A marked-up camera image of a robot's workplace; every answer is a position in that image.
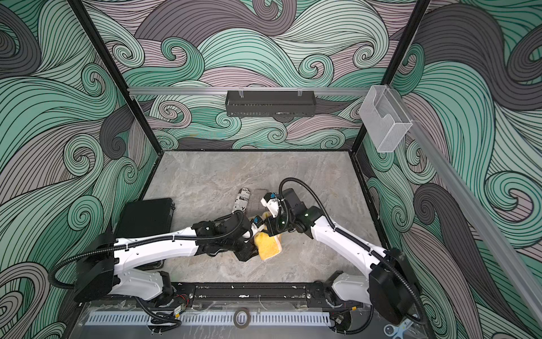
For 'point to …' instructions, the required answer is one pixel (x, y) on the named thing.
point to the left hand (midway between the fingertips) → (255, 245)
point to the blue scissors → (390, 330)
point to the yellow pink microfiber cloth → (268, 246)
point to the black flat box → (146, 217)
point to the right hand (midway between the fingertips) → (259, 230)
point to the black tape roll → (248, 320)
